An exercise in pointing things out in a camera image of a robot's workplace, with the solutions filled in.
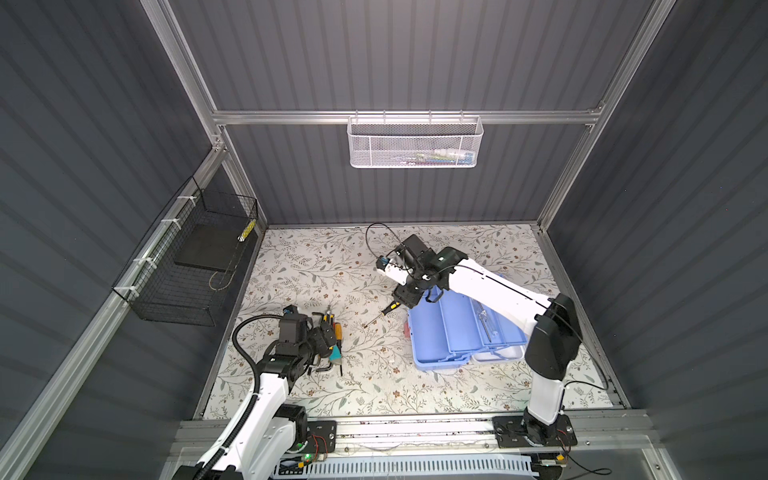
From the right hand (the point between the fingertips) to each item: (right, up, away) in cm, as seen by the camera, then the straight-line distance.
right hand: (404, 290), depth 85 cm
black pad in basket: (-48, +12, -11) cm, 51 cm away
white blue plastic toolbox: (+12, -11, -2) cm, 16 cm away
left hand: (-25, -13, +1) cm, 28 cm away
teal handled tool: (-20, -18, +1) cm, 27 cm away
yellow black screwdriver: (-6, -8, +11) cm, 15 cm away
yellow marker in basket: (-44, +17, -3) cm, 47 cm away
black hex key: (-22, -22, 0) cm, 31 cm away
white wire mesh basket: (+6, +57, +39) cm, 69 cm away
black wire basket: (-55, +6, -13) cm, 57 cm away
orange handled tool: (-20, -14, +6) cm, 25 cm away
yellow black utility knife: (-23, -9, +7) cm, 26 cm away
